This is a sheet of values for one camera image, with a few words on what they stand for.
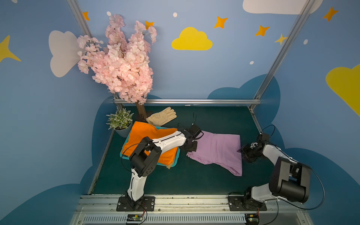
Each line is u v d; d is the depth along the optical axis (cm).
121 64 61
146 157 50
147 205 74
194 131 73
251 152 78
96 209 73
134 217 72
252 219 73
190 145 82
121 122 91
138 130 91
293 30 78
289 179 44
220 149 93
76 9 69
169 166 75
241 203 74
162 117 115
